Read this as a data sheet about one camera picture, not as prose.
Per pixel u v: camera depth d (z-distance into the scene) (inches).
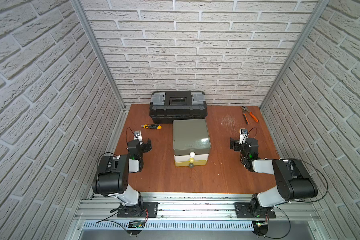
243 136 31.8
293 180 17.9
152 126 41.8
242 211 29.0
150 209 28.8
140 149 31.3
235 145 33.7
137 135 31.8
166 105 38.4
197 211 29.6
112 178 18.1
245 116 44.7
